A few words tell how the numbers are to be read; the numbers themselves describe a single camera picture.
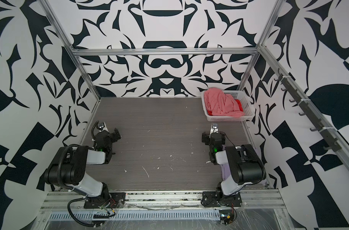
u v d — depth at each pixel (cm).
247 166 46
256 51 91
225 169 83
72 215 67
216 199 74
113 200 73
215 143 73
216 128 81
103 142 73
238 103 108
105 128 83
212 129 84
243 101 111
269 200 76
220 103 107
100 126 80
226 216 71
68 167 46
